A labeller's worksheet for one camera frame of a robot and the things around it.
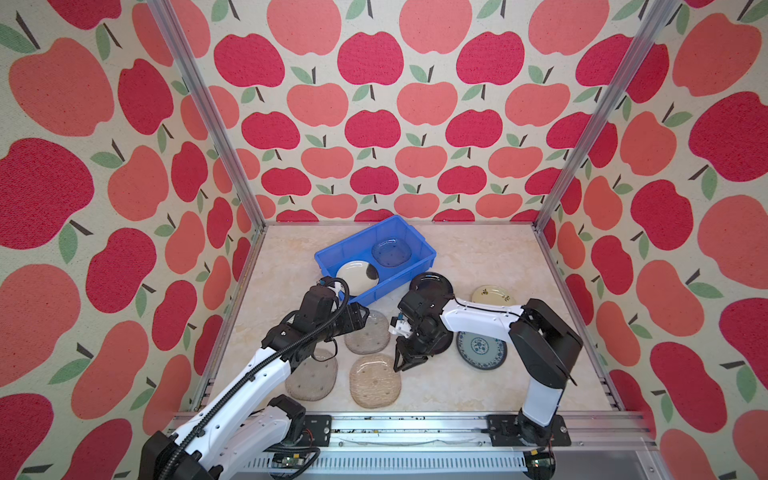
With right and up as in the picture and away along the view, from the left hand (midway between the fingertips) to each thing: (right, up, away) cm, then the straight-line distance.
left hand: (365, 316), depth 78 cm
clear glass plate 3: (-16, -19, +6) cm, 25 cm away
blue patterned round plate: (+34, -13, +11) cm, 38 cm away
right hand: (+10, -15, +4) cm, 19 cm away
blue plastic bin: (-4, +18, +28) cm, 34 cm away
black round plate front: (+23, -10, +11) cm, 27 cm away
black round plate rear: (+23, +4, +24) cm, 33 cm away
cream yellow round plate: (+42, +2, +21) cm, 47 cm away
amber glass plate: (+2, -20, +5) cm, 20 cm away
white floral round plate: (-4, +8, +25) cm, 26 cm away
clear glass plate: (+8, +17, +36) cm, 40 cm away
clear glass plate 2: (+1, -10, +12) cm, 16 cm away
